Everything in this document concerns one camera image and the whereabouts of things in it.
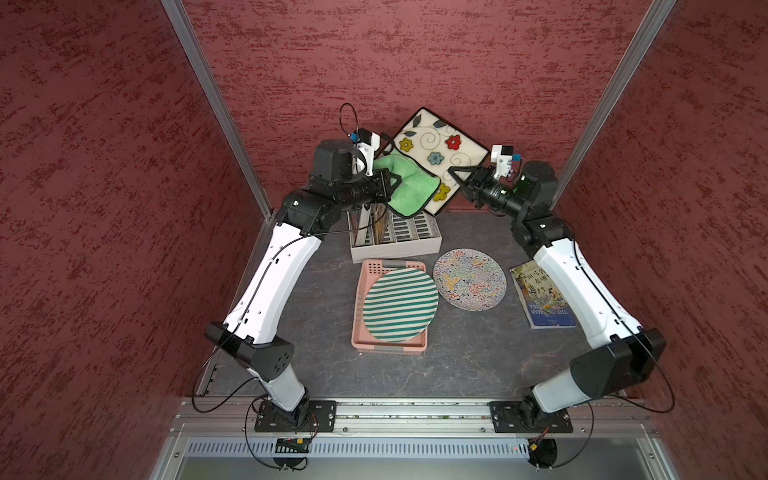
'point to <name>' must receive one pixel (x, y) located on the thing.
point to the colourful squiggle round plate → (468, 279)
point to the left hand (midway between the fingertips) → (397, 185)
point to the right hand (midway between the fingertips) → (443, 176)
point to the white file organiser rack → (403, 237)
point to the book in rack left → (365, 226)
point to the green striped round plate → (400, 305)
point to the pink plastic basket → (363, 340)
